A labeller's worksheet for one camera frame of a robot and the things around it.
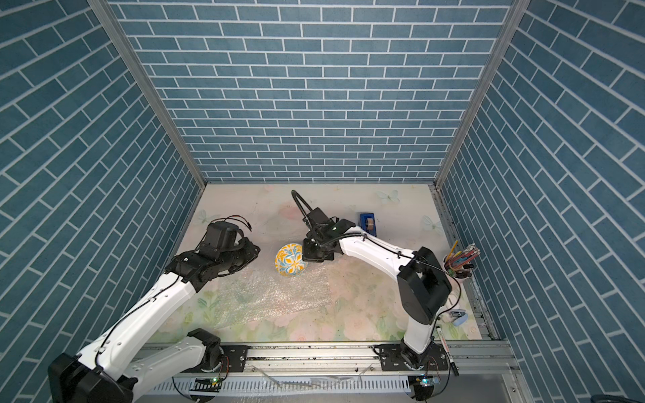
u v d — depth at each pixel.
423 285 0.46
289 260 0.89
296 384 0.71
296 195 0.76
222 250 0.59
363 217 1.03
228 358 0.72
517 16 0.72
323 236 0.66
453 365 0.72
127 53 0.78
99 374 0.38
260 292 0.87
